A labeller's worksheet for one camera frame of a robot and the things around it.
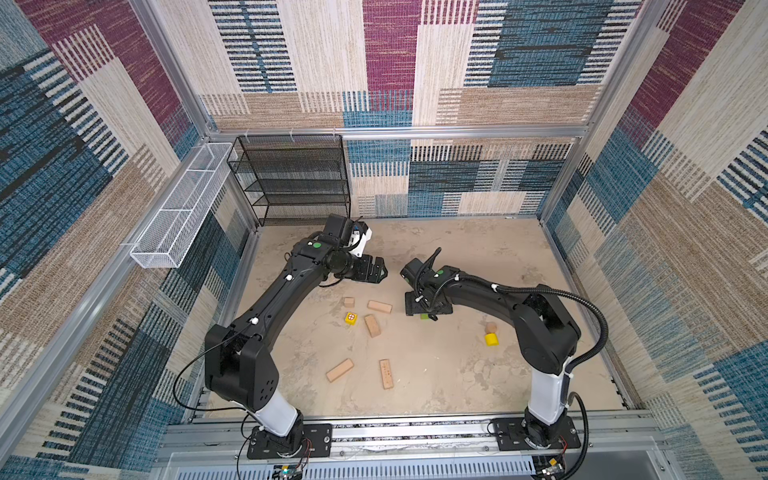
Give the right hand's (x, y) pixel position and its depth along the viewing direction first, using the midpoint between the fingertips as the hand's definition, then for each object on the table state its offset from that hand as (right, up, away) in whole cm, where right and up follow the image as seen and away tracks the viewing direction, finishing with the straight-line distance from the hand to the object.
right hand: (426, 310), depth 92 cm
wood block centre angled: (-16, -4, -1) cm, 17 cm away
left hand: (-15, +14, -10) cm, 23 cm away
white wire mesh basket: (-63, +22, -21) cm, 70 cm away
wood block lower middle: (-12, -15, -10) cm, 22 cm away
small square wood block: (-24, +2, +5) cm, 24 cm away
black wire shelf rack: (-45, +43, +17) cm, 65 cm away
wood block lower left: (-25, -15, -7) cm, 30 cm away
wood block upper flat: (-14, 0, +4) cm, 15 cm away
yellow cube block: (-23, -3, +1) cm, 23 cm away
